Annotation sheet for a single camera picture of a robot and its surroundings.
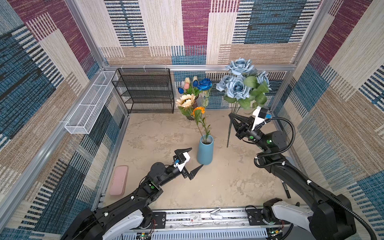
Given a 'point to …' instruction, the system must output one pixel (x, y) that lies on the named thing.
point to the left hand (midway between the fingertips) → (196, 154)
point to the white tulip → (195, 78)
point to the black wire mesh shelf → (145, 90)
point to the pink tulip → (186, 86)
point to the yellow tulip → (187, 80)
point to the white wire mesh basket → (81, 118)
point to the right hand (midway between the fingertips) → (229, 116)
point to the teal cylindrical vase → (205, 153)
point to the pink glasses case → (119, 180)
